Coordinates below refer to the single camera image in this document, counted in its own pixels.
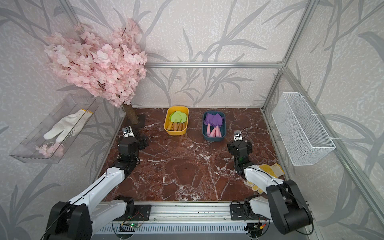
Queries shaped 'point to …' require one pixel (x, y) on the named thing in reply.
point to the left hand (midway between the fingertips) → (136, 135)
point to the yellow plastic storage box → (170, 109)
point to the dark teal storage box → (223, 128)
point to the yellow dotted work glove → (273, 169)
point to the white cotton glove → (69, 125)
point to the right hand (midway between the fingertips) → (240, 139)
